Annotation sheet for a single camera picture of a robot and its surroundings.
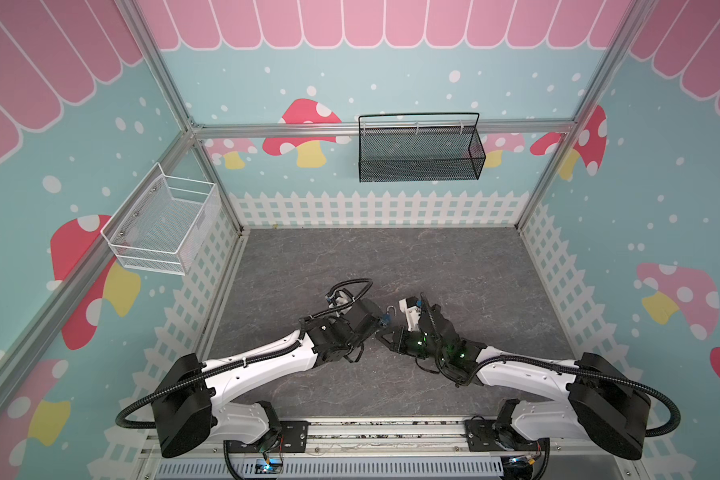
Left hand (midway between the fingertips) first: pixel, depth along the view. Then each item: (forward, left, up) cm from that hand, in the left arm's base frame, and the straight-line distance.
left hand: (374, 323), depth 80 cm
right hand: (-4, 0, +1) cm, 4 cm away
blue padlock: (+8, -4, -12) cm, 15 cm away
